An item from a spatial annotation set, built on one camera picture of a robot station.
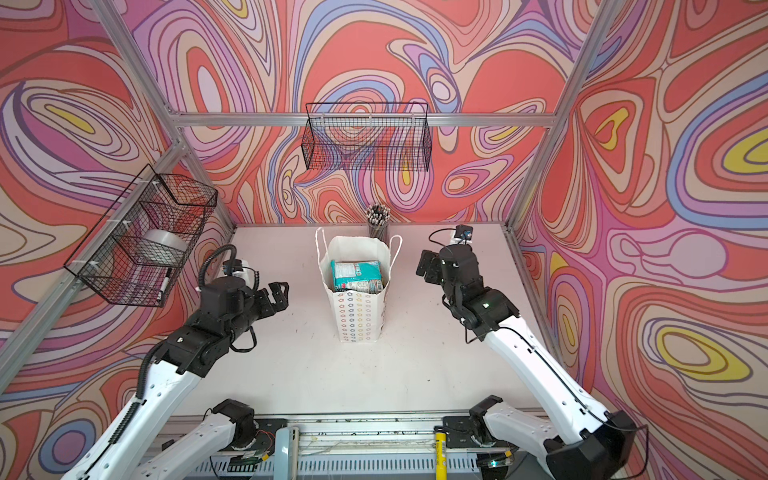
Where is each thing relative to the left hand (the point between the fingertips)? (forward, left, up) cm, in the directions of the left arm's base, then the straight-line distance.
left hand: (276, 288), depth 74 cm
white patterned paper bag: (-4, -20, -9) cm, 22 cm away
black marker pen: (0, +28, +2) cm, 28 cm away
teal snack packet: (+6, -21, -4) cm, 23 cm away
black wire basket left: (0, +36, +10) cm, 37 cm away
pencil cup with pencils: (+31, -25, -6) cm, 40 cm away
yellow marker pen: (-33, -41, -21) cm, 56 cm away
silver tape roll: (+6, +26, +10) cm, 28 cm away
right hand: (+5, -42, +3) cm, 42 cm away
